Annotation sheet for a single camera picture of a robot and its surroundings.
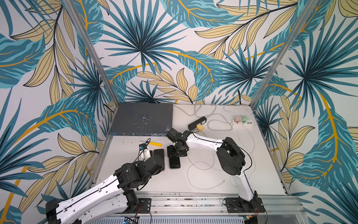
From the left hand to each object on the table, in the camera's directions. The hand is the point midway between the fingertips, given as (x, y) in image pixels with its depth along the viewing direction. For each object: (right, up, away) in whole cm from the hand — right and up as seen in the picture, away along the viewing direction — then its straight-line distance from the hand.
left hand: (155, 163), depth 73 cm
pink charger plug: (+56, +23, +30) cm, 68 cm away
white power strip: (+65, +20, +33) cm, 76 cm away
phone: (+10, -3, +13) cm, 16 cm away
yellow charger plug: (+28, +17, +30) cm, 44 cm away
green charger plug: (+61, +24, +30) cm, 72 cm away
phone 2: (-1, +1, +19) cm, 19 cm away
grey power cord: (+37, +22, +37) cm, 57 cm away
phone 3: (-6, +1, +19) cm, 20 cm away
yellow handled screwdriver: (-6, +6, +24) cm, 25 cm away
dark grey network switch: (-15, +23, +30) cm, 41 cm away
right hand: (+4, -5, +13) cm, 14 cm away
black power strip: (+29, +22, +32) cm, 49 cm away
